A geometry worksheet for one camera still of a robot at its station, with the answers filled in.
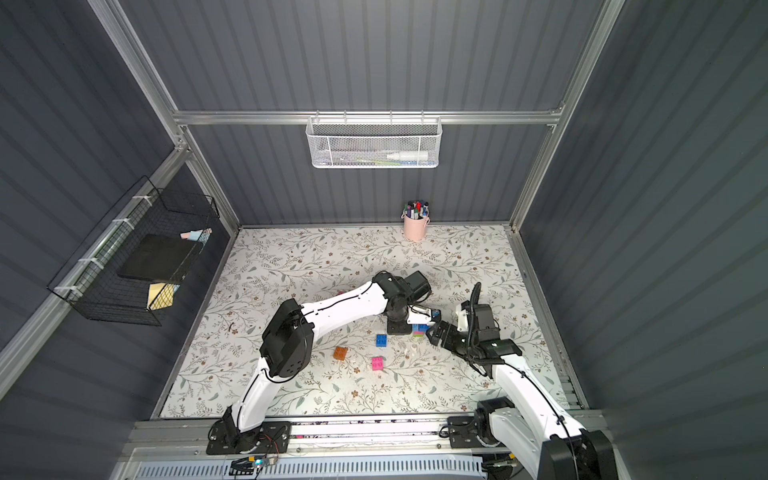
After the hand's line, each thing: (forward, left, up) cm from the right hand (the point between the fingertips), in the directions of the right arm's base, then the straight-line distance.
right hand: (440, 339), depth 84 cm
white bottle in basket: (+49, +8, +28) cm, 57 cm away
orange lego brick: (-3, +29, -3) cm, 29 cm away
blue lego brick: (+1, +17, -5) cm, 18 cm away
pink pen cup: (+46, +5, -2) cm, 46 cm away
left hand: (+4, +9, -1) cm, 10 cm away
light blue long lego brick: (+4, +5, 0) cm, 7 cm away
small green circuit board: (-30, +49, -7) cm, 58 cm away
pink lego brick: (-5, +18, -4) cm, 19 cm away
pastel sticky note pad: (+20, +70, +21) cm, 76 cm away
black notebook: (+11, +72, +24) cm, 77 cm away
